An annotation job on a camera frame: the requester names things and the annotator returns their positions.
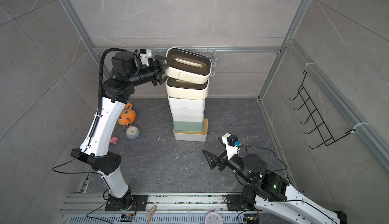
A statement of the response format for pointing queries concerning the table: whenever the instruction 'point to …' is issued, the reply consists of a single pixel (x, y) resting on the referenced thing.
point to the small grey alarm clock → (132, 133)
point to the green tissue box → (188, 126)
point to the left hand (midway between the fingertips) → (175, 63)
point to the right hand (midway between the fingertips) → (213, 145)
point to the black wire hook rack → (319, 124)
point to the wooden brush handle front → (150, 214)
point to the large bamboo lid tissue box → (193, 136)
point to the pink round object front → (213, 217)
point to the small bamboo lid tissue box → (180, 118)
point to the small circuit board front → (126, 217)
